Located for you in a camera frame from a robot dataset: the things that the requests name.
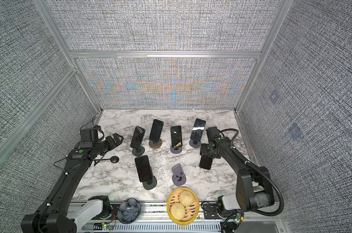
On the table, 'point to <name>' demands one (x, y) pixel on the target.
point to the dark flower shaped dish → (129, 211)
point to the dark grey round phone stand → (138, 153)
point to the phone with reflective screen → (198, 129)
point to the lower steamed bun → (178, 211)
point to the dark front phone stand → (150, 184)
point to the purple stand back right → (194, 143)
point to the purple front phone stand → (179, 178)
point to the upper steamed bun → (186, 197)
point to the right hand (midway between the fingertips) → (207, 148)
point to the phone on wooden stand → (156, 130)
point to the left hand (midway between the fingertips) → (119, 139)
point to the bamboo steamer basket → (191, 211)
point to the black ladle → (113, 159)
